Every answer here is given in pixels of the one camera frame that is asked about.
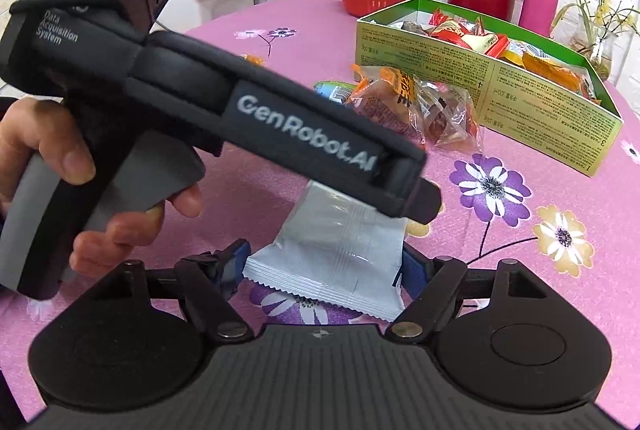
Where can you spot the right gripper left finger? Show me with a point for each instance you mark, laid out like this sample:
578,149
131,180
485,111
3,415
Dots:
208,281

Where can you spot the blue green snack packet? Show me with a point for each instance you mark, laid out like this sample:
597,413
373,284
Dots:
338,92

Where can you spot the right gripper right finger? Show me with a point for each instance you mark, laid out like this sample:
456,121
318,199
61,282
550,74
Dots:
433,286

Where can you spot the orange fruit snack packet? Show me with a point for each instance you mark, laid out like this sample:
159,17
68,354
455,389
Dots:
576,80

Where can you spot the yellow orange snack packet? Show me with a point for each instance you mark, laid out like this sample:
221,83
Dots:
253,59

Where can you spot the glass vase with plant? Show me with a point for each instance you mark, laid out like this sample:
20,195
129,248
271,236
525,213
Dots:
599,30

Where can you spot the green cardboard snack box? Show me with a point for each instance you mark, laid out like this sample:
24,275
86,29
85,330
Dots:
575,128

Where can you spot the clear packet dark candies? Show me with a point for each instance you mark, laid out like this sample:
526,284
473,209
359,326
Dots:
449,117

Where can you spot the white foil snack packet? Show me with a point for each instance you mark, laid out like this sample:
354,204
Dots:
334,249

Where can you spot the red cracker snack packet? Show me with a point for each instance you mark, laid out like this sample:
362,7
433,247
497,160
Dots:
466,34

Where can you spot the orange label pastry packet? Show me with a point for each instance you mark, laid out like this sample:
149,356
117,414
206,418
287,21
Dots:
388,97

